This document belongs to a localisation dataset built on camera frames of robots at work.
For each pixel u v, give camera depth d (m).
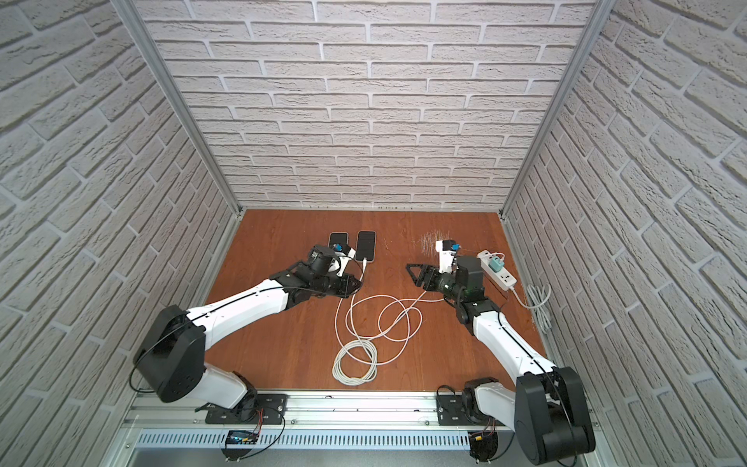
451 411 0.74
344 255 0.76
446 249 0.74
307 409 0.76
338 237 1.11
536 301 0.95
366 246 1.07
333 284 0.72
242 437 0.71
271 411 0.74
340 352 0.83
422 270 0.73
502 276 0.96
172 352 0.43
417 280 0.74
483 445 0.69
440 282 0.72
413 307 0.91
